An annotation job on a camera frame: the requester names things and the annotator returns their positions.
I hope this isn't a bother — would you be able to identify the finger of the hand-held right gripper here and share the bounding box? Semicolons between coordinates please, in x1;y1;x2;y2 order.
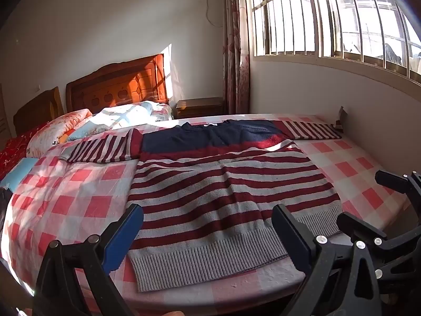
337;212;421;279
375;170;421;205

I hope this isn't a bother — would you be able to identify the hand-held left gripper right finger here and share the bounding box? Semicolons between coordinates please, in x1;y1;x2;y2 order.
271;203;384;316

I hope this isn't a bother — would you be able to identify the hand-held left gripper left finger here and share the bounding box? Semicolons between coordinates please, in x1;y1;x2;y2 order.
31;203;145;316

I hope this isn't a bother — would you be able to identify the red grey striped sweater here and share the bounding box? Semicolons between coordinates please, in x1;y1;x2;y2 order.
57;120;344;293

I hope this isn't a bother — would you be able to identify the bed with pink checkered sheet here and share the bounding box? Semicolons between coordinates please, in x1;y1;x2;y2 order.
0;113;412;316

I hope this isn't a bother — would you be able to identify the dark cloth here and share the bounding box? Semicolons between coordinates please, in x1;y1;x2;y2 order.
0;187;14;234

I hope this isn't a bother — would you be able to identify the light blue cloth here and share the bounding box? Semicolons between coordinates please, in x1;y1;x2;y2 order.
0;158;39;193

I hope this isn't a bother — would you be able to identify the folded orange floral quilt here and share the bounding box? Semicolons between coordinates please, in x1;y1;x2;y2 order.
26;108;93;158

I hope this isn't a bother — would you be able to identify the folded light blue floral quilt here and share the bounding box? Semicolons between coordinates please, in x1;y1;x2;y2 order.
67;101;174;140

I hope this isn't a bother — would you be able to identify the red patterned bedding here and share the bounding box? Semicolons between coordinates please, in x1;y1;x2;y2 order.
0;122;50;181

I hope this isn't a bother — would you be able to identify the plain dark wooden headboard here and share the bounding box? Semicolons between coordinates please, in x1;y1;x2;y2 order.
13;86;64;135

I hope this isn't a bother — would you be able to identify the carved wooden headboard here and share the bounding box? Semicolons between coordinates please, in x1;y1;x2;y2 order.
66;53;170;114

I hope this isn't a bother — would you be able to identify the wooden nightstand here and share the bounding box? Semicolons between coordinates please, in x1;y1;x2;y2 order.
174;97;226;120

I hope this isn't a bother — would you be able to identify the barred window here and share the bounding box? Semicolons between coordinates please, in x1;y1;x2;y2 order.
247;0;421;84

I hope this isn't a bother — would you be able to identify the pink floral curtain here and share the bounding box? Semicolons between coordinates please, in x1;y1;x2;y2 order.
222;0;251;115

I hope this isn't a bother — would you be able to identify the thin wall cable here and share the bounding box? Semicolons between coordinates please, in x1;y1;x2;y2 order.
204;0;224;28

